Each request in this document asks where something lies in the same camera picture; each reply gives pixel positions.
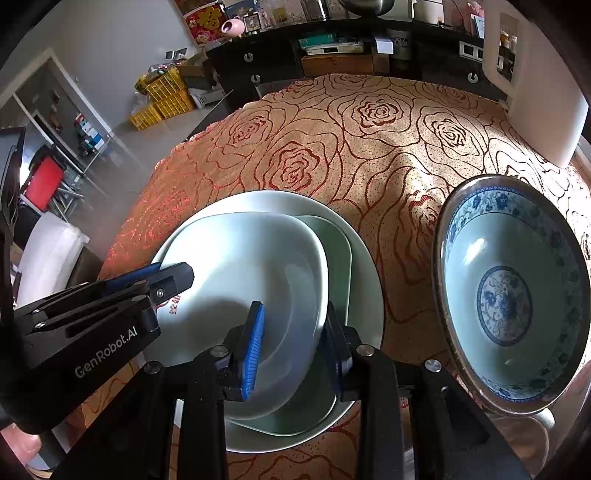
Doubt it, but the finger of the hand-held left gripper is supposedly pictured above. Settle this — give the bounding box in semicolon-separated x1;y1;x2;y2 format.
99;263;163;296
14;261;195;370

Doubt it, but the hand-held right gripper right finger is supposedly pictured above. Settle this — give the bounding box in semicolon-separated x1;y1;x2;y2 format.
323;302;532;480

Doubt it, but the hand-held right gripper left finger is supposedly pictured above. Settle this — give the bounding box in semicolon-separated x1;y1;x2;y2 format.
51;301;267;480

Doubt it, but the small white oval dish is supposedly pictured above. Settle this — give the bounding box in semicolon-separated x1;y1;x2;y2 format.
163;211;329;414

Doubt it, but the green square plate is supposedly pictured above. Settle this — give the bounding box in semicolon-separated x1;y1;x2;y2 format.
225;215;354;437

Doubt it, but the white round plate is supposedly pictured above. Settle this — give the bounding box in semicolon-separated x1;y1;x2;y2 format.
150;190;385;455

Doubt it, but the blue patterned ceramic bowl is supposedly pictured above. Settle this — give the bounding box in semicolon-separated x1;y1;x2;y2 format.
431;174;591;416

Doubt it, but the large stainless steel bowl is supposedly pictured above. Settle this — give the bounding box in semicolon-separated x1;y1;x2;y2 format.
402;397;559;480

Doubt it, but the person's left hand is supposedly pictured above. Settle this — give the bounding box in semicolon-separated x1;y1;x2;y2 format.
0;422;42;468

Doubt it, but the white seat cushion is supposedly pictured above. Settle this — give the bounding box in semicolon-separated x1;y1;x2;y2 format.
16;217;88;310

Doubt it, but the red chair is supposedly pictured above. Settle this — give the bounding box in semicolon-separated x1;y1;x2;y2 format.
21;157;65;208

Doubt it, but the yellow plastic crate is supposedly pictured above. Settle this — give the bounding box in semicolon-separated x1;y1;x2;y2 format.
135;69;188;101
129;104;163;131
152;90;195;120

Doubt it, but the cardboard box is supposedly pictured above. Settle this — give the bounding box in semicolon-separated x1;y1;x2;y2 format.
178;53;218;93

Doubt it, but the black television cabinet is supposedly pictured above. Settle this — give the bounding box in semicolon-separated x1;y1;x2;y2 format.
205;18;509;102

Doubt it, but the red gift box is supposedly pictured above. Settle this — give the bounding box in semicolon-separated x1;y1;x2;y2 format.
184;4;227;44

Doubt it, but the brown wooden box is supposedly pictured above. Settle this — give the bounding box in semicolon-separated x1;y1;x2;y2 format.
301;54;374;77

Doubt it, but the green and white box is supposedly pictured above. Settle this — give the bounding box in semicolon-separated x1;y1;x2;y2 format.
298;37;365;55

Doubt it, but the white plastic appliance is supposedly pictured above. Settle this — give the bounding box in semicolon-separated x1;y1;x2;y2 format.
480;0;591;168

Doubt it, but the small stainless steel bowl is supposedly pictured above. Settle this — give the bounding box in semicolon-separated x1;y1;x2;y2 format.
339;0;395;14

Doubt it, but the white rice cooker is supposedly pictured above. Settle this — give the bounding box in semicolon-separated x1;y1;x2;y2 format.
410;0;444;25

